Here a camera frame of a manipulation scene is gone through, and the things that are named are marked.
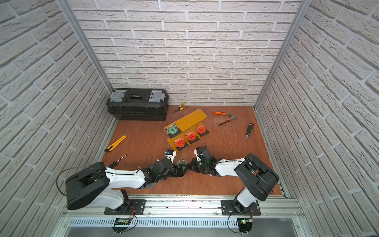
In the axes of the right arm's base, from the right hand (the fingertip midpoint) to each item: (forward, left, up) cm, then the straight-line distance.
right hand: (188, 167), depth 87 cm
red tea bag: (+27, -10, +1) cm, 29 cm away
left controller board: (-25, +35, -3) cm, 43 cm away
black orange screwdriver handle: (+24, -45, +1) cm, 51 cm away
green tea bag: (+18, +9, +14) cm, 25 cm away
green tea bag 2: (+3, +3, 0) cm, 4 cm away
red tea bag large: (+17, +5, +1) cm, 18 cm away
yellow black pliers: (+49, +5, +1) cm, 50 cm away
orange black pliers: (+38, -36, -1) cm, 53 cm away
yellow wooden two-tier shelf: (+18, +1, +12) cm, 22 cm away
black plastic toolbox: (+39, +32, +17) cm, 53 cm away
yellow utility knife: (+20, +48, +1) cm, 52 cm away
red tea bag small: (+22, -3, +1) cm, 22 cm away
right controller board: (-30, -27, -2) cm, 41 cm away
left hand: (0, +2, +3) cm, 4 cm away
